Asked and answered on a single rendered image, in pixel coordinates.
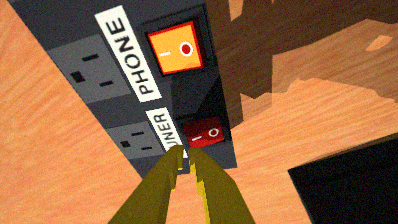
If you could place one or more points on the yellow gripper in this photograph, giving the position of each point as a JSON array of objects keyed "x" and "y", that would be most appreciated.
[{"x": 149, "y": 202}]

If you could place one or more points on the black power strip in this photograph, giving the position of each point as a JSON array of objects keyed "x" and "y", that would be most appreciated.
[{"x": 146, "y": 69}]

